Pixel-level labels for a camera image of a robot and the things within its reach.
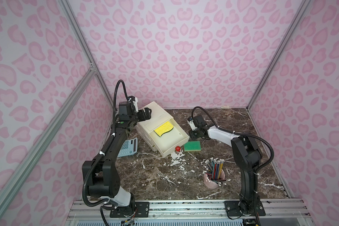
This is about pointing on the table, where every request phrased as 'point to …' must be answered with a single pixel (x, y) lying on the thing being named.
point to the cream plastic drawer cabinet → (165, 144)
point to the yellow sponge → (165, 127)
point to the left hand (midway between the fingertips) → (146, 110)
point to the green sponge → (192, 146)
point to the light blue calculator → (129, 147)
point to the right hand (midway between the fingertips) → (193, 132)
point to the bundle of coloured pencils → (213, 172)
